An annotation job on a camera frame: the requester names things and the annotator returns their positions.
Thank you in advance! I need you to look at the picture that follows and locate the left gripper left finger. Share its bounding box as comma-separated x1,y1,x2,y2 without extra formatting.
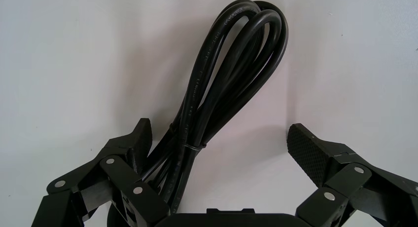
31,117,171,227

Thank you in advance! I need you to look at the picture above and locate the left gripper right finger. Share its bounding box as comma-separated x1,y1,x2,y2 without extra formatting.
286,122,418,227

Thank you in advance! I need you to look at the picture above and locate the thick black power cord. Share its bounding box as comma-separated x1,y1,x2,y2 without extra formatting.
140,0,290,217

